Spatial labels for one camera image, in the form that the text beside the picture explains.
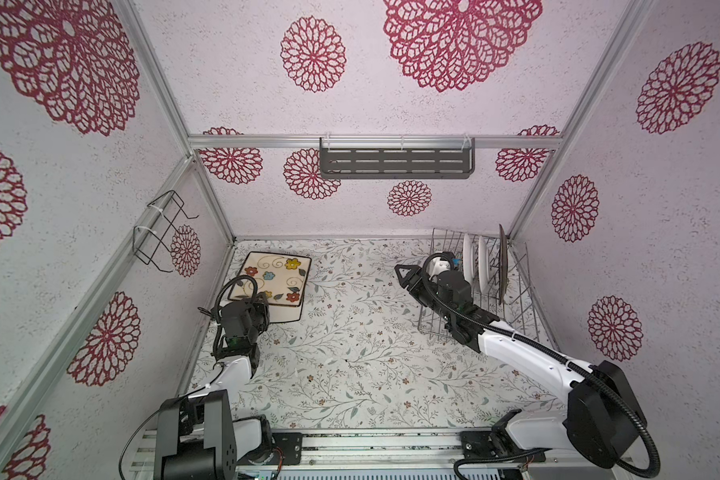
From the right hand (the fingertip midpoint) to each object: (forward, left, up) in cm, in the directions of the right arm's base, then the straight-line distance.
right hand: (399, 267), depth 79 cm
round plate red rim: (+12, -28, -12) cm, 33 cm away
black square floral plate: (+5, +35, -12) cm, 37 cm away
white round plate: (+13, -24, -12) cm, 29 cm away
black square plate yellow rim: (+14, -36, -15) cm, 41 cm away
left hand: (-2, +38, -11) cm, 39 cm away
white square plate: (-7, +31, -10) cm, 33 cm away
